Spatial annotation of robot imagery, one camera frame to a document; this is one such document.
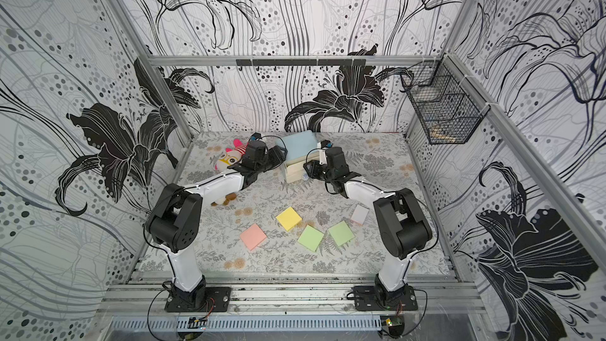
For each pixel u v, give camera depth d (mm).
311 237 864
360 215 911
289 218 913
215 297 732
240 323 701
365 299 717
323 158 822
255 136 847
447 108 883
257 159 738
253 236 863
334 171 718
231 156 1012
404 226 476
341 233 880
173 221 493
